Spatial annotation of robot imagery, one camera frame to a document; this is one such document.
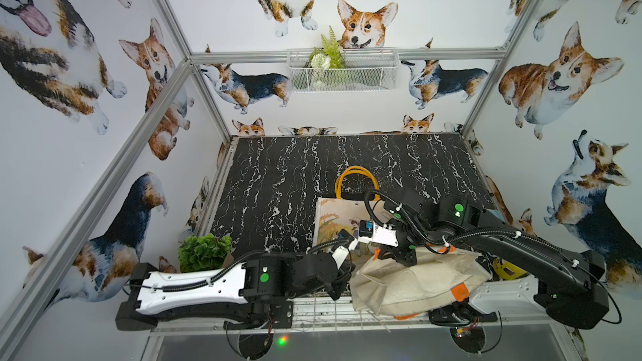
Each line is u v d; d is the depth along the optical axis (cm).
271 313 73
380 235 56
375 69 92
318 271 46
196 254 69
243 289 45
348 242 56
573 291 39
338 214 92
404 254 56
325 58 82
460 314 66
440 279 67
